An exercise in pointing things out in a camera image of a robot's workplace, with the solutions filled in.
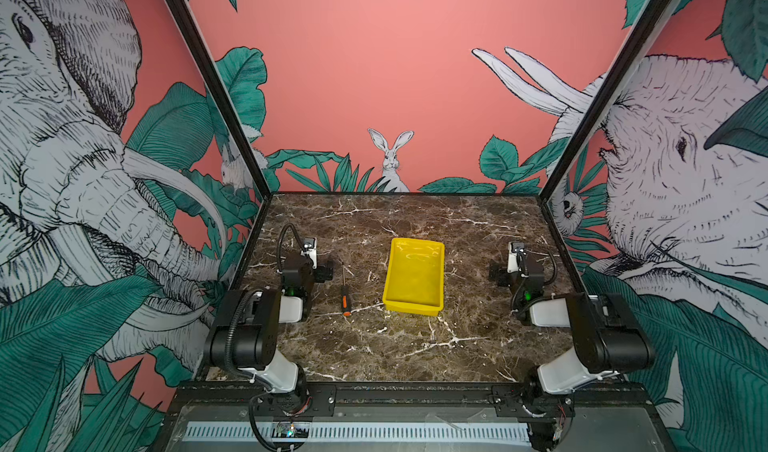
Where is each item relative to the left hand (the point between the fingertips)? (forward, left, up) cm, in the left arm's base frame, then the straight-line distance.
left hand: (314, 249), depth 94 cm
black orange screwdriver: (-14, -10, -6) cm, 18 cm away
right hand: (-4, -62, 0) cm, 62 cm away
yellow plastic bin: (-8, -32, -7) cm, 34 cm away
